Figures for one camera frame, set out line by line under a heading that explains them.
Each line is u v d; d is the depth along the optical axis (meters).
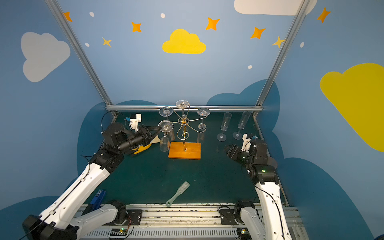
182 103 0.80
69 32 0.77
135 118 0.64
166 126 0.70
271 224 0.40
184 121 0.75
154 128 0.65
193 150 0.98
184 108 0.80
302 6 0.70
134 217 0.75
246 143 0.66
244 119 0.93
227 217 0.75
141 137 0.60
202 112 0.78
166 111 0.75
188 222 0.74
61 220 0.39
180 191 0.82
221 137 1.08
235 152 0.64
